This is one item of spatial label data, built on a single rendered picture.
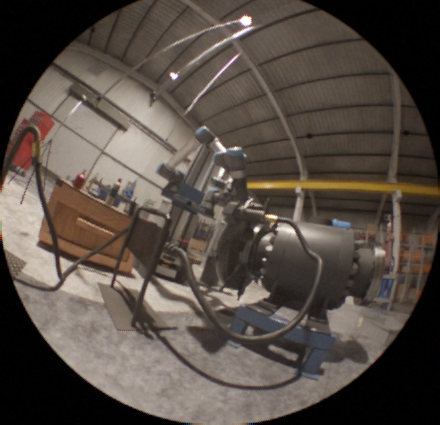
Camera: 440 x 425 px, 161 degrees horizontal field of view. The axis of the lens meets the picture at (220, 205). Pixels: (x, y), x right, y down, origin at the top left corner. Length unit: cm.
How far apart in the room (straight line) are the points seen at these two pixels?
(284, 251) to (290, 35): 782
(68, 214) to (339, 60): 867
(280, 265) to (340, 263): 36
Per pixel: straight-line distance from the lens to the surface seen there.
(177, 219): 194
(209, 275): 211
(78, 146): 941
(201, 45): 932
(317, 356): 92
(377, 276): 108
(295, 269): 95
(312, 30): 798
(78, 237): 124
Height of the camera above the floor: 51
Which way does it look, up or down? 15 degrees up
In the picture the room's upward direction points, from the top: 21 degrees clockwise
